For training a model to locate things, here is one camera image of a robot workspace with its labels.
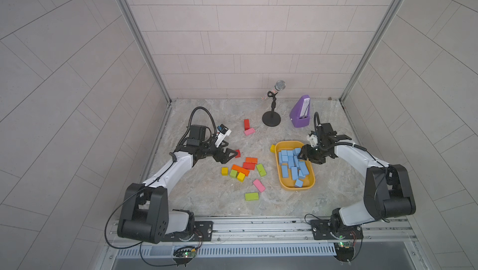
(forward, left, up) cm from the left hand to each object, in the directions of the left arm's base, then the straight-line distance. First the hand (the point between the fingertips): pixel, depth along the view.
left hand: (233, 146), depth 83 cm
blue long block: (-3, -28, -9) cm, 29 cm away
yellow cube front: (-11, -4, -9) cm, 14 cm away
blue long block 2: (-7, -25, -10) cm, 27 cm away
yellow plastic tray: (-13, -25, -10) cm, 30 cm away
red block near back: (+20, -7, -10) cm, 23 cm away
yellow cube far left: (-8, +4, -9) cm, 12 cm away
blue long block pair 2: (-9, -32, -6) cm, 34 cm away
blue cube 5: (-10, -31, -8) cm, 34 cm away
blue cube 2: (+1, -31, -6) cm, 31 cm away
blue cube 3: (-2, -25, -8) cm, 26 cm away
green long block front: (-19, -9, -10) cm, 23 cm away
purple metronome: (+22, -35, -1) cm, 41 cm away
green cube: (-9, 0, -9) cm, 13 cm away
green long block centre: (-7, -13, -10) cm, 18 cm away
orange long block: (-6, -3, -10) cm, 12 cm away
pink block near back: (+16, -8, -10) cm, 20 cm away
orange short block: (-1, -9, -11) cm, 14 cm away
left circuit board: (-38, +15, -9) cm, 42 cm away
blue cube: (+1, -28, -8) cm, 29 cm away
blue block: (+2, -25, -8) cm, 26 cm away
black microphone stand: (+24, -20, -9) cm, 33 cm away
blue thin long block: (-2, -22, -8) cm, 24 cm away
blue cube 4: (-14, -29, -8) cm, 33 cm away
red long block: (-4, -8, -11) cm, 14 cm away
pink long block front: (-13, -12, -10) cm, 21 cm away
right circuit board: (-37, -43, -11) cm, 58 cm away
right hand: (0, -33, -7) cm, 34 cm away
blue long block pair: (-9, -28, -8) cm, 31 cm away
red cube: (+1, -2, -9) cm, 10 cm away
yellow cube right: (+3, -19, -7) cm, 20 cm away
